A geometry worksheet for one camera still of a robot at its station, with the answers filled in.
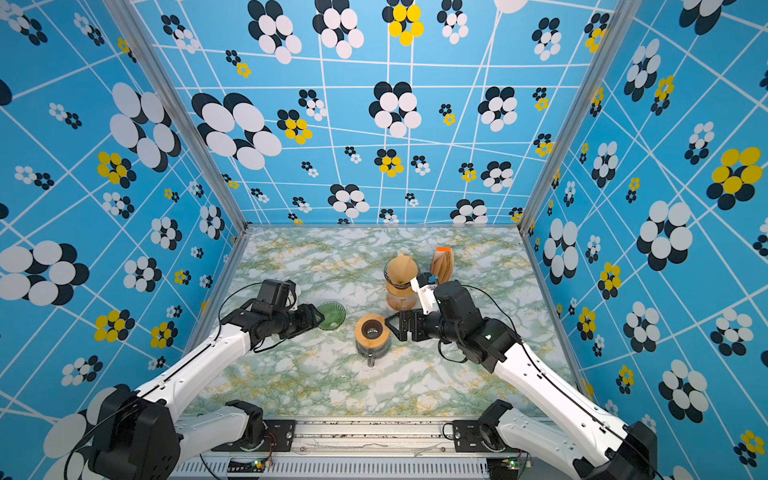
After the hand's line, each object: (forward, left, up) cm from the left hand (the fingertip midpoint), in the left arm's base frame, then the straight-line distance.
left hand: (320, 318), depth 84 cm
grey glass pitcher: (-9, -16, -3) cm, 18 cm away
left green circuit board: (-34, +13, -10) cm, 38 cm away
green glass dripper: (+5, -2, -8) cm, 10 cm away
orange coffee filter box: (+19, -37, +1) cm, 42 cm away
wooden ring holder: (+9, -22, 0) cm, 24 cm away
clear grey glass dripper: (+11, -22, +1) cm, 25 cm away
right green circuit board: (-34, -47, -9) cm, 58 cm away
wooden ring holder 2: (-4, -15, -1) cm, 15 cm away
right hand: (-6, -23, +11) cm, 26 cm away
